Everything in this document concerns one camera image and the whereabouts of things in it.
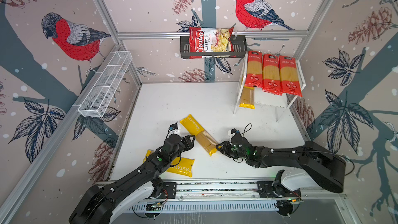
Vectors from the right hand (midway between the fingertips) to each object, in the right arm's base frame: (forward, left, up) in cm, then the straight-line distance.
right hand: (214, 151), depth 83 cm
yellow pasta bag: (+10, +9, 0) cm, 13 cm away
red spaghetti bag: (+32, -20, +31) cm, 49 cm away
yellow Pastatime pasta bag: (-8, +16, -1) cm, 18 cm away
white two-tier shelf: (+25, -13, +27) cm, 39 cm away
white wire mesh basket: (+12, +57, +29) cm, 65 cm away
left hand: (+4, +12, +7) cm, 14 cm away
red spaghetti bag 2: (+26, -28, +32) cm, 50 cm away
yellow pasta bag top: (+26, -19, +15) cm, 35 cm away
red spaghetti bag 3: (+25, -36, +30) cm, 54 cm away
